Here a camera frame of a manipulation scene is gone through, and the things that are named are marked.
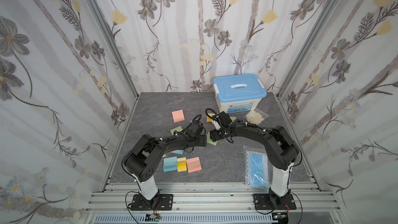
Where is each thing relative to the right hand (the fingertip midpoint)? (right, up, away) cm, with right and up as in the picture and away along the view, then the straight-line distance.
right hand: (217, 130), depth 95 cm
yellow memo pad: (-21, -17, -13) cm, 29 cm away
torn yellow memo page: (+12, +7, +13) cm, 19 cm away
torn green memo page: (-5, -5, -4) cm, 8 cm away
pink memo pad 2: (-14, -18, -9) cm, 25 cm away
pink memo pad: (-27, +9, +12) cm, 31 cm away
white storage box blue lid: (+14, +24, +7) cm, 29 cm away
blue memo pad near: (-28, -17, -11) cm, 34 cm away
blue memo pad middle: (-23, -12, -5) cm, 27 cm away
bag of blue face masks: (+21, -19, -11) cm, 30 cm away
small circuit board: (-32, -37, -25) cm, 55 cm away
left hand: (-9, -5, -1) cm, 10 cm away
